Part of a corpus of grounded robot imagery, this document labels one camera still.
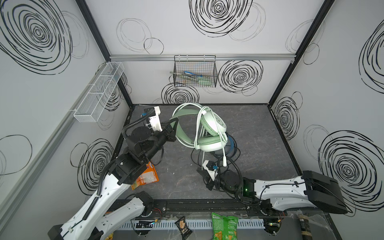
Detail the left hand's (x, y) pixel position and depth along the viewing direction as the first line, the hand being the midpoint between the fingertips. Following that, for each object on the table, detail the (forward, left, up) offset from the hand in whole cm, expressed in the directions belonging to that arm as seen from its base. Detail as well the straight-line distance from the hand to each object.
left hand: (178, 119), depth 59 cm
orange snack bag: (-11, +18, -37) cm, 43 cm away
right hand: (-12, -8, -25) cm, 29 cm away
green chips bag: (-32, -21, -36) cm, 52 cm away
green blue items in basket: (+35, -7, -6) cm, 36 cm away
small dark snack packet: (-34, -3, -38) cm, 51 cm away
